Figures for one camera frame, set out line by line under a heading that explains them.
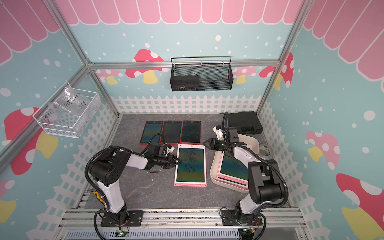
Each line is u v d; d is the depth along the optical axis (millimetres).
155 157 832
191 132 1088
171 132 1091
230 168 906
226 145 717
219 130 836
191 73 985
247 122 1066
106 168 526
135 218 742
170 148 928
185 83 874
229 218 737
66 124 612
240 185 833
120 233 726
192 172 895
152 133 1101
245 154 574
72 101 727
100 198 793
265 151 966
